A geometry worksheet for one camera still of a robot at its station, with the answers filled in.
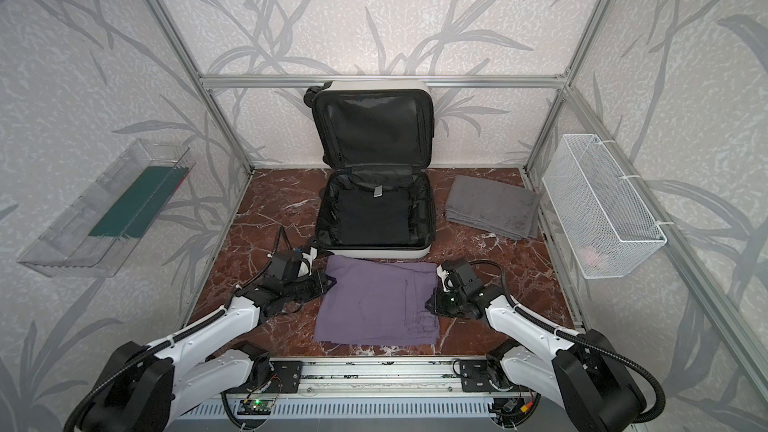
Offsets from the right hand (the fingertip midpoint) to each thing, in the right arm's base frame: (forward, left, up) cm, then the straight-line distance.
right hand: (427, 295), depth 85 cm
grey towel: (+31, -26, 0) cm, 41 cm away
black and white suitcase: (+45, +17, +23) cm, 53 cm away
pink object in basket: (+3, -39, +19) cm, 44 cm away
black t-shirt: (+26, +17, +2) cm, 31 cm away
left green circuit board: (-26, +43, -3) cm, 50 cm away
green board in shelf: (+6, +63, +35) cm, 72 cm away
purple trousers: (-1, +14, -1) cm, 14 cm away
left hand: (+5, +25, +5) cm, 26 cm away
